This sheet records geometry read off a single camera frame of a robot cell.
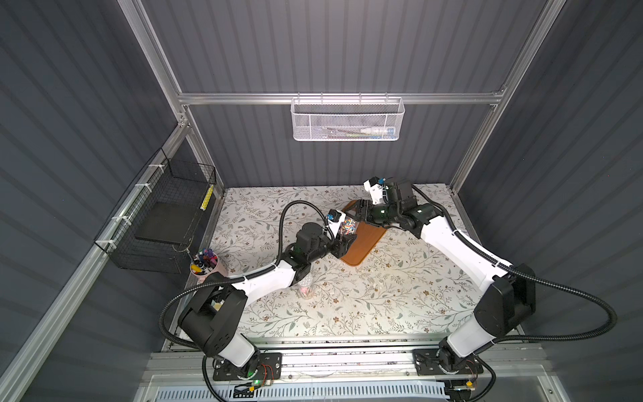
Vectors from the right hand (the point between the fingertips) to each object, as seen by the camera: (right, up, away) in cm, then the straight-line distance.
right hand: (353, 212), depth 78 cm
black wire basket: (-57, -4, -9) cm, 57 cm away
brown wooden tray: (+9, -10, +26) cm, 29 cm away
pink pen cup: (-48, -17, +2) cm, 51 cm away
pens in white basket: (+4, +30, +13) cm, 33 cm away
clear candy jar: (-15, -25, +3) cm, 29 cm away
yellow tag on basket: (-49, +5, +4) cm, 49 cm away
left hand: (+1, -7, +2) cm, 8 cm away
